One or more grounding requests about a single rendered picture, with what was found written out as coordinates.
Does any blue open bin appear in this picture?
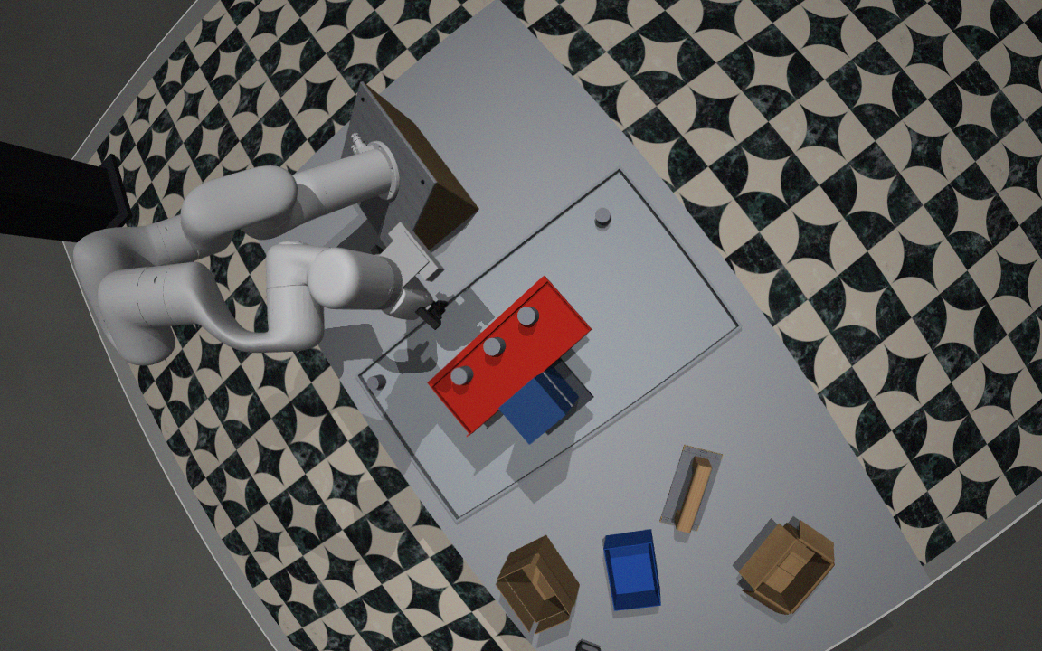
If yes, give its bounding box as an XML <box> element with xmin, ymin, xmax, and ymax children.
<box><xmin>603</xmin><ymin>529</ymin><xmax>661</xmax><ymax>611</ymax></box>

